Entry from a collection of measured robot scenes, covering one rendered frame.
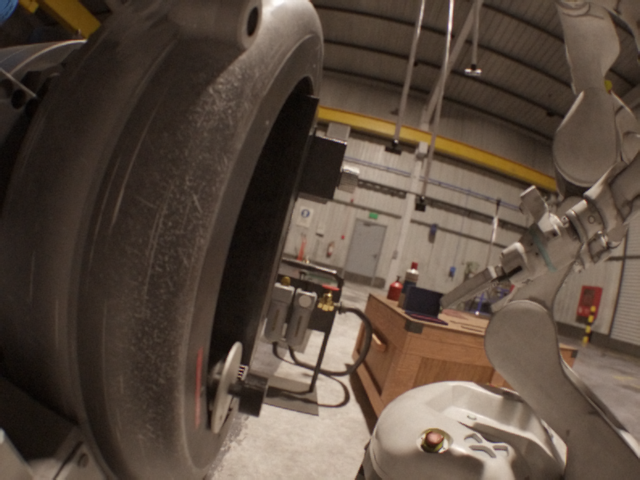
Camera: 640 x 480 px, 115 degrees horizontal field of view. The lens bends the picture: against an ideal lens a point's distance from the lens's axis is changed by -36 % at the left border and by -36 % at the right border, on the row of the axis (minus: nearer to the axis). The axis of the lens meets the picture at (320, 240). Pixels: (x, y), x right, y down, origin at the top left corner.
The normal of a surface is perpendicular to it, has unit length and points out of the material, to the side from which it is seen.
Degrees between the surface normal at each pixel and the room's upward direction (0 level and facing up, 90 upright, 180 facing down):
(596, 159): 91
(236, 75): 80
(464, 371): 90
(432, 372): 90
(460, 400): 74
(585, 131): 89
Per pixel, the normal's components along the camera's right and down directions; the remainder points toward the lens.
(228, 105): 0.89, 0.08
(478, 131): -0.06, -0.06
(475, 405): -0.57, -0.46
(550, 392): -0.66, -0.22
